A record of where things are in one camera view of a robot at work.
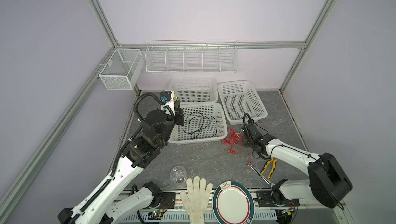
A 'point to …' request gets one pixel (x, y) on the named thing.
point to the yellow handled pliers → (270, 172)
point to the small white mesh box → (123, 69)
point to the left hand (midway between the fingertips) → (179, 103)
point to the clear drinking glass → (178, 175)
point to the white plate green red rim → (233, 202)
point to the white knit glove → (196, 204)
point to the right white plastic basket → (240, 98)
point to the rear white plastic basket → (194, 89)
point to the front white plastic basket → (203, 122)
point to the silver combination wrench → (271, 185)
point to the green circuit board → (155, 215)
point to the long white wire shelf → (192, 56)
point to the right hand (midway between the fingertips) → (249, 138)
